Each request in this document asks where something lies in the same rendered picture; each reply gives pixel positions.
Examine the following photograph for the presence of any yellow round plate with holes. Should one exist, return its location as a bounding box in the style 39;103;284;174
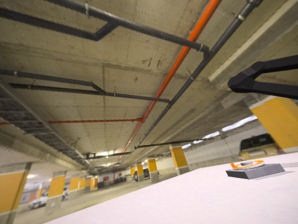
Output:
231;161;265;170

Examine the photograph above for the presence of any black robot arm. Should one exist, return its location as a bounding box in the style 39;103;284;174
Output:
227;55;298;100

